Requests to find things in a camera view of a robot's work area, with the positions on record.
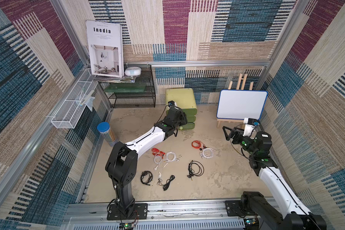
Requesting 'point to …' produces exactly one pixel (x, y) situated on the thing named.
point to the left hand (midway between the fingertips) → (182, 115)
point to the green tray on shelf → (125, 87)
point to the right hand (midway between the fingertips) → (229, 126)
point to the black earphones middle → (166, 185)
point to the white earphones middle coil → (171, 156)
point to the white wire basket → (67, 116)
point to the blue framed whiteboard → (240, 104)
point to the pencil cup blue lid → (104, 127)
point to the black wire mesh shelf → (141, 94)
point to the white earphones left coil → (157, 160)
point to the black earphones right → (195, 168)
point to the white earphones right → (207, 153)
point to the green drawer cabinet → (184, 98)
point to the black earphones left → (146, 176)
